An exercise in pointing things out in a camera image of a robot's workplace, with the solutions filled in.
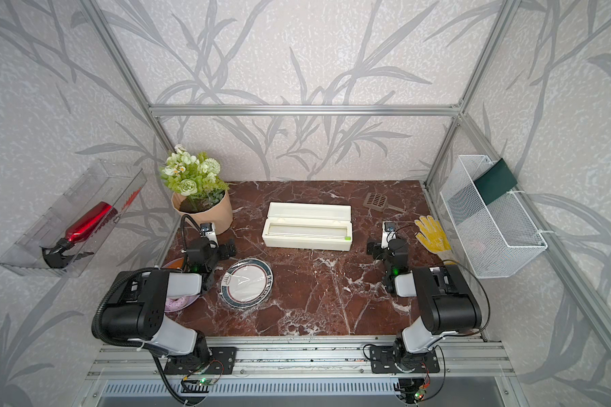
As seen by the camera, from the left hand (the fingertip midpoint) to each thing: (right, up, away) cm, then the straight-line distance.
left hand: (220, 237), depth 94 cm
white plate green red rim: (+12, -16, -6) cm, 21 cm away
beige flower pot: (-1, +9, +2) cm, 9 cm away
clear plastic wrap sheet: (+10, -22, -12) cm, 27 cm away
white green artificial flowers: (-5, +22, -10) cm, 24 cm away
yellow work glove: (+84, -2, +6) cm, 84 cm away
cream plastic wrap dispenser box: (+33, +4, +2) cm, 33 cm away
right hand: (+62, +1, 0) cm, 62 cm away
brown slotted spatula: (+65, +13, +17) cm, 68 cm away
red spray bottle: (-24, 0, -35) cm, 43 cm away
